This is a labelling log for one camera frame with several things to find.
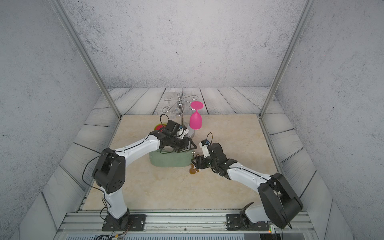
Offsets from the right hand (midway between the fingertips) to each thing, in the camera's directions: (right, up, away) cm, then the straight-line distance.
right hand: (197, 159), depth 85 cm
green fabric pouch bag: (-15, 0, +2) cm, 15 cm away
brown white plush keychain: (-2, -8, +5) cm, 9 cm away
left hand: (-1, +6, 0) cm, 6 cm away
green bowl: (-27, +20, +25) cm, 42 cm away
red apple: (-26, +18, +22) cm, 39 cm away
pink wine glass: (-1, +23, +7) cm, 24 cm away
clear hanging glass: (-18, +28, +19) cm, 38 cm away
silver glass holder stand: (-10, +33, +3) cm, 34 cm away
